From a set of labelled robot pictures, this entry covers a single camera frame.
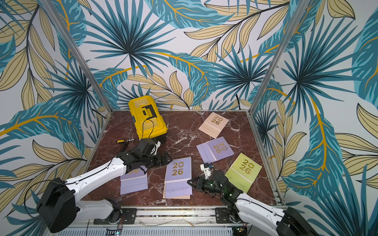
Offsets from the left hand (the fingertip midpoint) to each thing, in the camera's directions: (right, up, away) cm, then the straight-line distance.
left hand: (166, 163), depth 80 cm
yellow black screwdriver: (-31, +10, +19) cm, 38 cm away
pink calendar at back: (+31, +21, +29) cm, 48 cm away
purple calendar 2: (+29, +4, +17) cm, 34 cm away
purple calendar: (+7, -6, 0) cm, 9 cm away
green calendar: (+45, -8, +7) cm, 46 cm away
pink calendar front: (+7, -14, -5) cm, 16 cm away
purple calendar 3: (-18, -11, +3) cm, 22 cm away
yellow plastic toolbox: (-13, +22, +11) cm, 28 cm away
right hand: (+12, -9, -5) cm, 16 cm away
